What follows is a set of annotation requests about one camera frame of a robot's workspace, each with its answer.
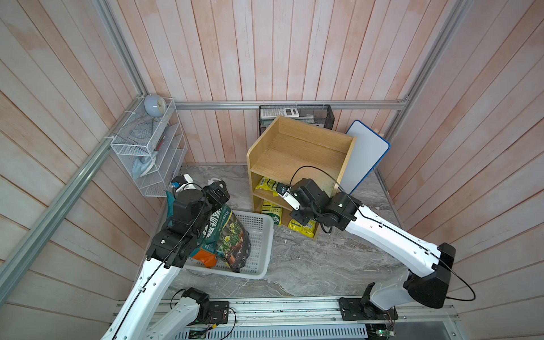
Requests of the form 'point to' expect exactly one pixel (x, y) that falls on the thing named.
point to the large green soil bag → (222, 239)
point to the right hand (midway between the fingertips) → (295, 202)
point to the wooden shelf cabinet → (289, 151)
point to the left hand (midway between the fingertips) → (218, 191)
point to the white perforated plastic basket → (259, 227)
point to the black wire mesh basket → (320, 116)
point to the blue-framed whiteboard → (368, 150)
